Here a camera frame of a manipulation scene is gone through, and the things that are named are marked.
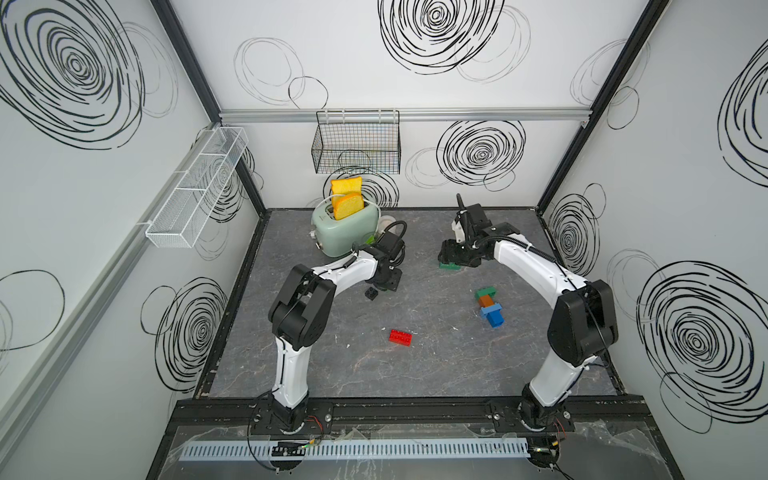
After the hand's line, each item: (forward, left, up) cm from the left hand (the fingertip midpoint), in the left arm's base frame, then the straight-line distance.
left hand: (387, 280), depth 97 cm
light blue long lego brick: (-11, -34, -1) cm, 35 cm away
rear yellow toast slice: (+23, +16, +19) cm, 34 cm away
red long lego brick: (-19, -4, 0) cm, 19 cm away
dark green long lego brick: (-3, -32, 0) cm, 32 cm away
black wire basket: (+76, +17, +3) cm, 78 cm away
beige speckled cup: (+18, +2, +9) cm, 20 cm away
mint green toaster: (+11, +16, +9) cm, 21 cm away
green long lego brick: (-5, -17, +17) cm, 25 cm away
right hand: (+2, -18, +12) cm, 22 cm away
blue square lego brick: (-10, -30, 0) cm, 32 cm away
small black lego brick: (-4, +5, -2) cm, 7 cm away
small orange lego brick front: (-7, -31, +1) cm, 32 cm away
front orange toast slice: (+16, +13, +18) cm, 28 cm away
